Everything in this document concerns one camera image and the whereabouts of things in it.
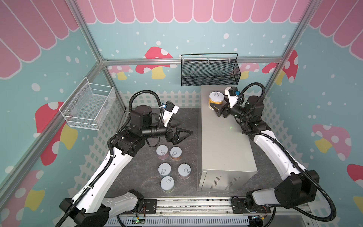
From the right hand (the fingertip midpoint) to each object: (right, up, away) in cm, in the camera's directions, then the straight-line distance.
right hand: (216, 98), depth 71 cm
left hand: (-15, -16, -11) cm, 25 cm away
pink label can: (-30, -31, +18) cm, 47 cm away
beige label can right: (-16, -40, +10) cm, 44 cm away
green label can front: (-26, -46, +6) cm, 53 cm away
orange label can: (-22, -32, +17) cm, 42 cm away
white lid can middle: (-28, -39, +10) cm, 49 cm away
